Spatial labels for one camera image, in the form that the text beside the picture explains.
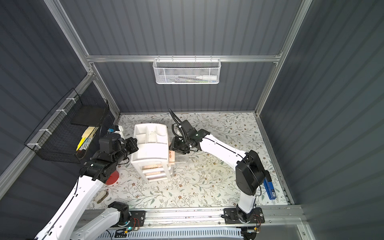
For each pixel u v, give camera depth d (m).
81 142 0.71
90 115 0.81
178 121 0.64
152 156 0.75
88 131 0.75
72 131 0.74
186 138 0.63
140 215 0.75
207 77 0.94
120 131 0.64
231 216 0.73
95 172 0.48
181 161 0.94
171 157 0.77
